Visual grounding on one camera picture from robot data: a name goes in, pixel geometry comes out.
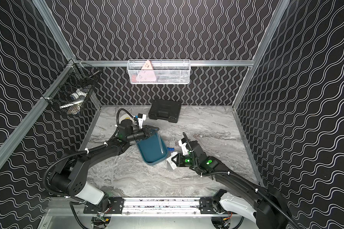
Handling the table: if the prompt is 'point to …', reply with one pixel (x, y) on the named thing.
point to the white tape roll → (127, 116)
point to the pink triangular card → (147, 73)
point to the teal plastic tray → (152, 149)
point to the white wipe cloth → (170, 165)
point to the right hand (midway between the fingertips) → (172, 158)
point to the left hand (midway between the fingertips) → (158, 127)
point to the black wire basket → (70, 88)
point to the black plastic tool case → (164, 109)
